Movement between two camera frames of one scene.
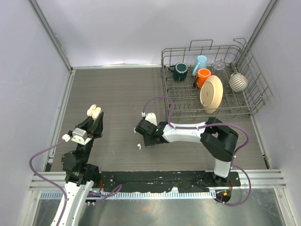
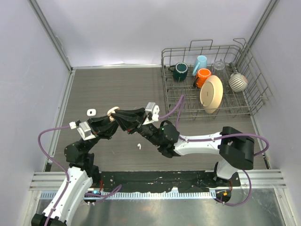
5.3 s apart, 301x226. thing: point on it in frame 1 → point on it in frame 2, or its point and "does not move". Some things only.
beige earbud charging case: (94, 111) → (112, 111)
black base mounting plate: (182, 181) does not move
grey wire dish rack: (202, 81) does not move
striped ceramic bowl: (237, 82) does not move
